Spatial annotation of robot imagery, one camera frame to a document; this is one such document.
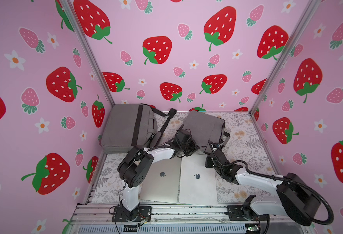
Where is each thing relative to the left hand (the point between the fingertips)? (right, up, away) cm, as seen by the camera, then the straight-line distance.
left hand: (202, 146), depth 89 cm
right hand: (+1, -7, -1) cm, 7 cm away
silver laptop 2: (-4, -21, -7) cm, 23 cm away
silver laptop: (-25, -22, -3) cm, 33 cm away
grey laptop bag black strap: (-51, +13, +13) cm, 54 cm away
